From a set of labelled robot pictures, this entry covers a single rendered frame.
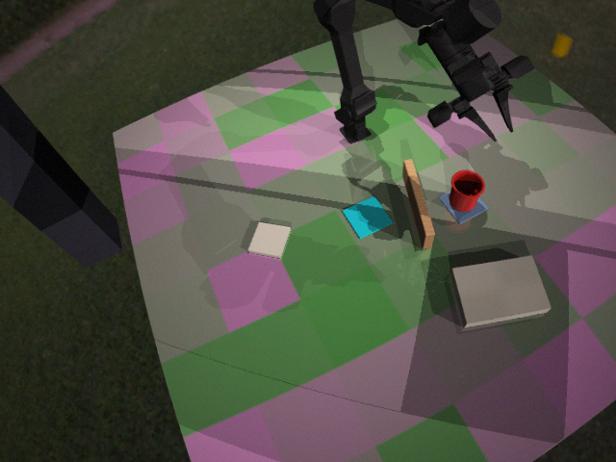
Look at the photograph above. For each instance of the red cup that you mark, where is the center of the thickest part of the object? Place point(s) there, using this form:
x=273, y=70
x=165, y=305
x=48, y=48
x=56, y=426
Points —
x=467, y=182

